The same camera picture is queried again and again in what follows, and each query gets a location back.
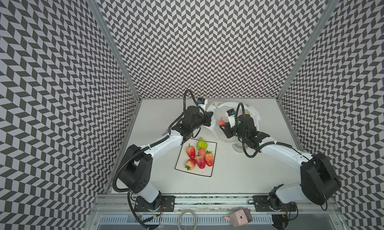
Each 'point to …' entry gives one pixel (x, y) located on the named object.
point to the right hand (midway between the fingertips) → (222, 128)
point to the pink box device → (239, 217)
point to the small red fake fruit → (221, 122)
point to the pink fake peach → (201, 152)
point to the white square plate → (182, 158)
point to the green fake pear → (201, 144)
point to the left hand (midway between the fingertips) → (214, 113)
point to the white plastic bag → (219, 110)
